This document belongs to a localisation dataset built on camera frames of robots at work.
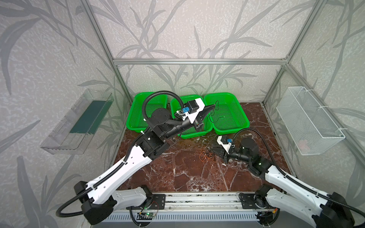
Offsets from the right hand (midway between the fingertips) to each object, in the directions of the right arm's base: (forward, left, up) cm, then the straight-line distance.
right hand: (212, 142), depth 74 cm
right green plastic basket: (+35, -17, -21) cm, 44 cm away
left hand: (-1, +3, +31) cm, 32 cm away
